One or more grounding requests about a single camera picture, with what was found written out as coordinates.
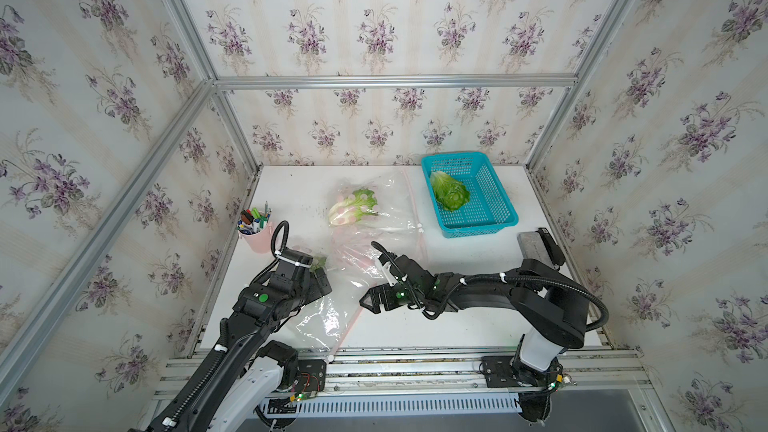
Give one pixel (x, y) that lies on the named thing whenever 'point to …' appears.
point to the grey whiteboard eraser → (538, 245)
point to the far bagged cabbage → (361, 202)
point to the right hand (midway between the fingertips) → (376, 300)
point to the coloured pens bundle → (252, 222)
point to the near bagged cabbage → (317, 262)
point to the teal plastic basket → (488, 209)
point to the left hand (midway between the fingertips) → (316, 287)
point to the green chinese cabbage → (450, 193)
